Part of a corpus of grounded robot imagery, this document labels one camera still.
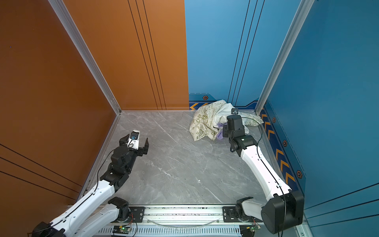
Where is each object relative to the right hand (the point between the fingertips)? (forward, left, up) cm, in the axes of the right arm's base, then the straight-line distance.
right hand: (229, 125), depth 81 cm
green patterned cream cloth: (+11, +14, -13) cm, 23 cm away
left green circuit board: (-45, +55, -24) cm, 75 cm away
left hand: (-6, +50, -1) cm, 50 cm away
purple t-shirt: (+2, +4, -12) cm, 13 cm away
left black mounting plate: (-39, +49, -23) cm, 66 cm away
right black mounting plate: (-39, +2, -23) cm, 46 cm away
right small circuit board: (-44, -8, -24) cm, 51 cm away
